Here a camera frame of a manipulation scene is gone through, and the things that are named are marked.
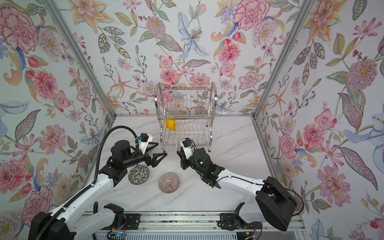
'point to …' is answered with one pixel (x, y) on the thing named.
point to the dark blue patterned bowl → (178, 147)
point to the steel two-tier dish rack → (186, 113)
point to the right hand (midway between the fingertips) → (177, 150)
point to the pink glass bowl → (169, 182)
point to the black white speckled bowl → (139, 174)
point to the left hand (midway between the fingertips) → (162, 150)
